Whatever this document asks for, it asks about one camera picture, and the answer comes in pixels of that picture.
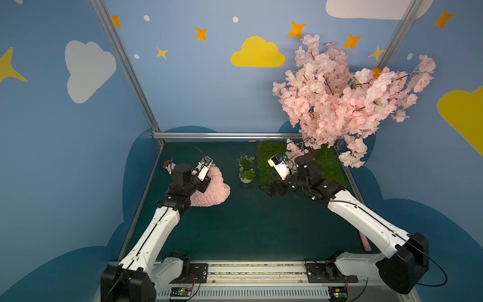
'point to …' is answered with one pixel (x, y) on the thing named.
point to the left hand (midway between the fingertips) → (205, 168)
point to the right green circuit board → (338, 294)
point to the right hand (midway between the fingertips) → (268, 177)
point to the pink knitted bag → (216, 192)
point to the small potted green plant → (246, 173)
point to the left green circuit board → (180, 291)
